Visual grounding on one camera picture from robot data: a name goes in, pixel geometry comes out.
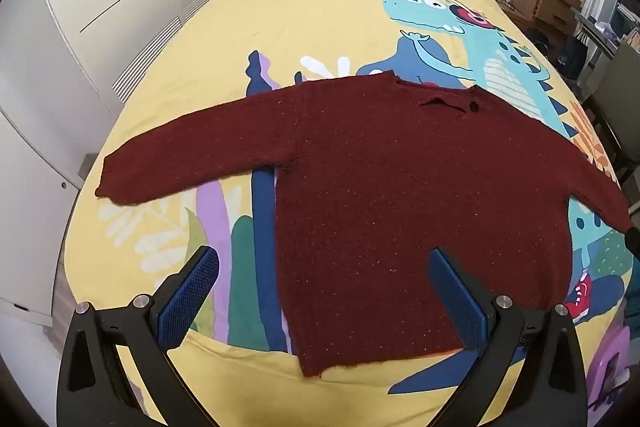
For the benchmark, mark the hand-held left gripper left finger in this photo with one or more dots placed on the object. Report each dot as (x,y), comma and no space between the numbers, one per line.
(192,294)

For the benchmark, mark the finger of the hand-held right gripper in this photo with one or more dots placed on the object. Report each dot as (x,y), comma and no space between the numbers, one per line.
(634,241)

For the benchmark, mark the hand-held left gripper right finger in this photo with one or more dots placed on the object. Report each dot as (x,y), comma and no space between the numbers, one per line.
(457,297)

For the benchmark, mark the dark red knit sweater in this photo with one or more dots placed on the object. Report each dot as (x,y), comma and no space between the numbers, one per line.
(375,187)

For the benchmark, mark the grey chair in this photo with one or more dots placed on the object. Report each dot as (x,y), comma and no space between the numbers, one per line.
(620,82)

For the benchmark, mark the dark shopping bag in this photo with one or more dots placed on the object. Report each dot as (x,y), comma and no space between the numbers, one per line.
(572,57)

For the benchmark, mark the white wardrobe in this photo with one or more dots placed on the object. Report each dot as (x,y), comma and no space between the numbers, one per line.
(100,17)

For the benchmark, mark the yellow dinosaur print bedsheet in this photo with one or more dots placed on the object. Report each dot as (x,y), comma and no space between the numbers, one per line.
(350,12)

